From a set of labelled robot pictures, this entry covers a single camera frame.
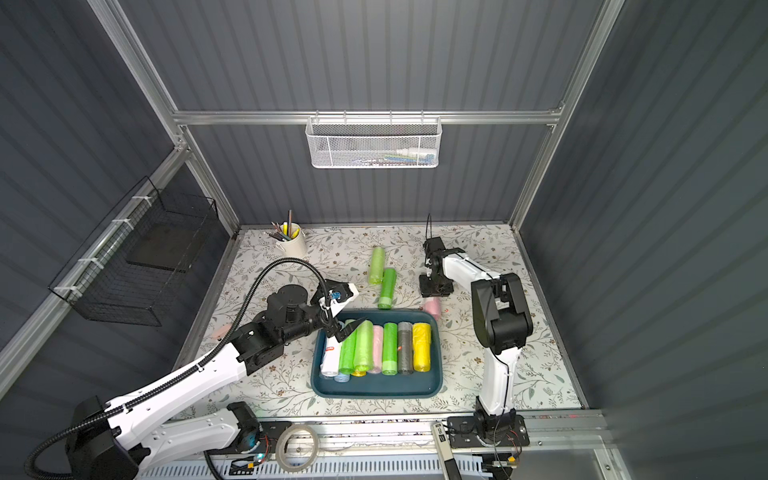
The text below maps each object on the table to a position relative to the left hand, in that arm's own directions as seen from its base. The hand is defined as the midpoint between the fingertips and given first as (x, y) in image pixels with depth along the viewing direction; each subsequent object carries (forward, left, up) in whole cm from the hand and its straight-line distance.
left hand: (356, 302), depth 71 cm
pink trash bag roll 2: (+11, -22, -20) cm, 32 cm away
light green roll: (-4, -1, -16) cm, 16 cm away
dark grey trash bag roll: (-3, -12, -20) cm, 24 cm away
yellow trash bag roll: (-10, +1, -22) cm, 24 cm away
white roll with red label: (-9, +8, -18) cm, 21 cm away
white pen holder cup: (+33, +25, -18) cm, 45 cm away
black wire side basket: (+7, +55, +4) cm, 56 cm away
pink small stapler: (+3, +43, -21) cm, 48 cm away
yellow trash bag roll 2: (-1, -17, -21) cm, 27 cm away
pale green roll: (-3, -8, -20) cm, 22 cm away
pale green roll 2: (+27, -4, -20) cm, 34 cm away
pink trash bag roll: (-4, -4, -20) cm, 21 cm away
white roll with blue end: (-11, +5, -21) cm, 25 cm away
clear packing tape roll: (-27, +18, -20) cm, 38 cm away
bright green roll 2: (+13, -7, -21) cm, 25 cm away
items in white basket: (+47, -13, +11) cm, 49 cm away
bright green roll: (-6, +3, -17) cm, 19 cm away
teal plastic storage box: (-12, -4, -24) cm, 28 cm away
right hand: (+17, -23, -21) cm, 36 cm away
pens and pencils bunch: (+38, +29, -14) cm, 50 cm away
